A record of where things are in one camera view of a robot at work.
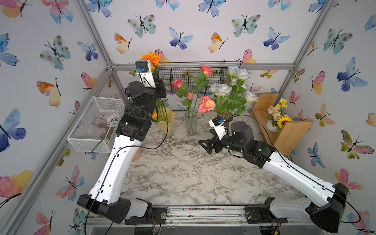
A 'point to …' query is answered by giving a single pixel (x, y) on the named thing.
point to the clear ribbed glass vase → (191, 120)
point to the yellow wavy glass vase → (162, 122)
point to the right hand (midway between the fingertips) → (206, 135)
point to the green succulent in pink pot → (137, 155)
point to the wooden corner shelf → (284, 139)
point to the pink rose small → (190, 96)
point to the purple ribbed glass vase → (227, 116)
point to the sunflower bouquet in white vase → (277, 118)
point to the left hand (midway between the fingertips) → (155, 72)
